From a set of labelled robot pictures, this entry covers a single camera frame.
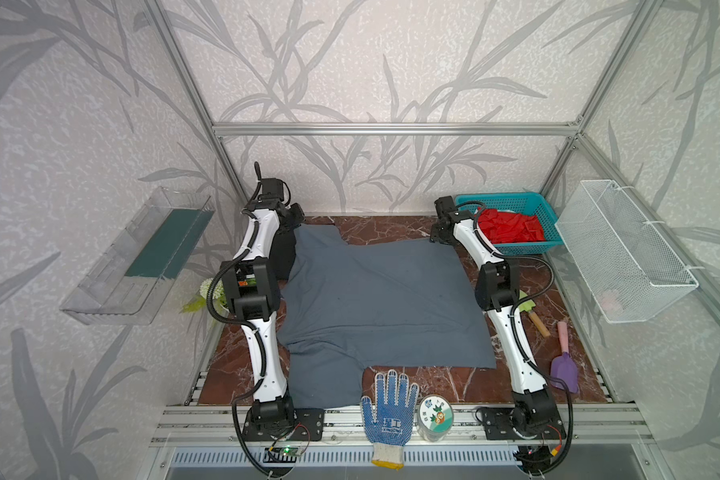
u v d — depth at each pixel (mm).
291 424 679
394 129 965
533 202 1155
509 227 1081
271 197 805
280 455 722
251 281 584
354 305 946
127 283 642
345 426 751
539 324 903
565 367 821
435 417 678
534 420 644
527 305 938
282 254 1050
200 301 831
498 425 733
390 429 732
